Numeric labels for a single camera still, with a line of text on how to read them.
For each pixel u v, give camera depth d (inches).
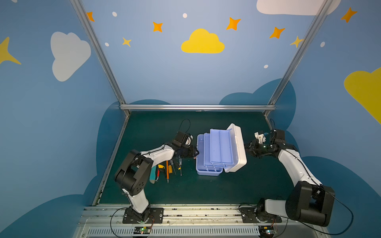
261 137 31.0
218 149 33.3
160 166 35.3
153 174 34.1
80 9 27.2
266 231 28.1
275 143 25.0
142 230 27.8
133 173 18.5
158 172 34.7
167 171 34.9
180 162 36.7
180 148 28.6
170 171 34.8
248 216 29.0
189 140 29.9
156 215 29.0
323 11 27.8
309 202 16.9
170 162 36.7
